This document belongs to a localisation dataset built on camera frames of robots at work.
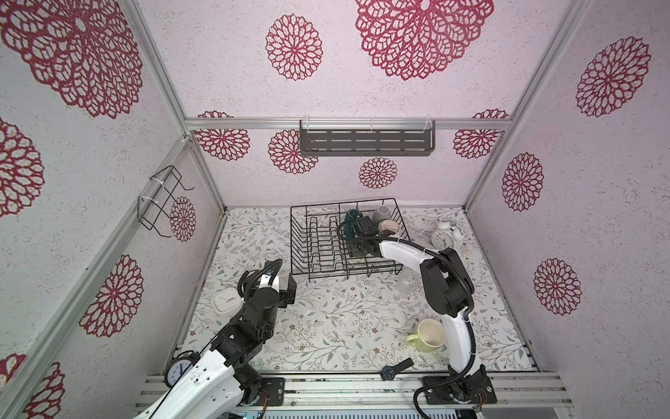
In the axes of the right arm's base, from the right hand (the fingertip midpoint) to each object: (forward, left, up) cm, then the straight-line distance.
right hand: (356, 240), depth 102 cm
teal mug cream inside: (+5, +2, +8) cm, 10 cm away
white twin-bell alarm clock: (+1, -34, +1) cm, 34 cm away
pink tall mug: (+3, -12, +6) cm, 14 cm away
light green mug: (-35, -23, -4) cm, 42 cm away
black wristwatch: (-45, -9, -5) cm, 46 cm away
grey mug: (+10, -10, +6) cm, 15 cm away
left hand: (-24, +25, +14) cm, 38 cm away
